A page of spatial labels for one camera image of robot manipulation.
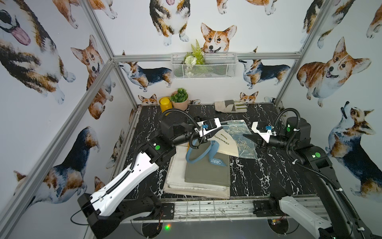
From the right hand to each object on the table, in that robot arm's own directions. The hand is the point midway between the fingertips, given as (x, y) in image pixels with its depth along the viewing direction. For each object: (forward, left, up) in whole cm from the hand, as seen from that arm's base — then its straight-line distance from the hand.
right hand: (245, 131), depth 62 cm
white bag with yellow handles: (-5, +34, -31) cm, 46 cm away
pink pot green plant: (+43, +35, -21) cm, 59 cm away
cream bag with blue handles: (+1, +2, -8) cm, 8 cm away
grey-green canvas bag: (-2, +17, -29) cm, 34 cm away
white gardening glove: (+49, -4, -35) cm, 61 cm away
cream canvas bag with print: (-16, +17, -33) cm, 40 cm away
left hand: (0, +11, +7) cm, 13 cm away
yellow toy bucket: (+42, +45, -25) cm, 67 cm away
